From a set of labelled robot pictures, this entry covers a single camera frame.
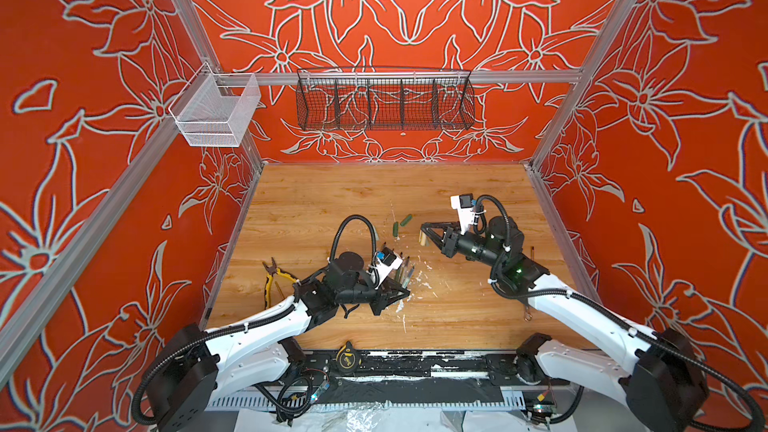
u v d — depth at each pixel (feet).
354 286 2.07
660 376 1.27
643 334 1.38
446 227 2.19
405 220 3.35
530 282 1.80
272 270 2.95
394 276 2.16
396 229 3.29
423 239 2.35
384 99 3.21
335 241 1.92
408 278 2.33
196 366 1.32
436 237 2.33
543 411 2.25
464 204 2.14
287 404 1.98
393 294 2.34
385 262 2.16
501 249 1.84
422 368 2.43
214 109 3.05
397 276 2.17
